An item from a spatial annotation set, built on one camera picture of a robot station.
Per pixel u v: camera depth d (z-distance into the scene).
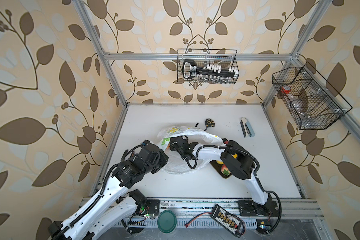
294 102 0.71
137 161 0.53
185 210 0.76
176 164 0.86
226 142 0.97
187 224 0.70
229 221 0.69
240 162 0.53
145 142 0.68
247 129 1.02
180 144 0.74
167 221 0.62
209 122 1.05
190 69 0.85
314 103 0.72
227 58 0.91
